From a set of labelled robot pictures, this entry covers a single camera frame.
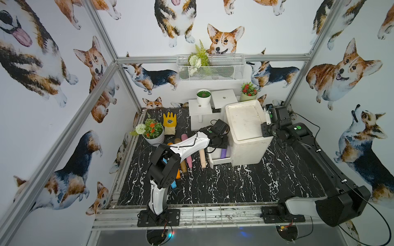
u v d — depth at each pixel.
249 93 0.95
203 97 0.95
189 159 0.92
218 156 0.93
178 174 0.84
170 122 1.10
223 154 0.93
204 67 0.84
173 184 0.82
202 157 0.92
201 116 1.07
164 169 0.49
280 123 0.57
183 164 0.90
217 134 0.70
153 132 0.90
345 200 0.38
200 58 0.82
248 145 0.75
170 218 0.73
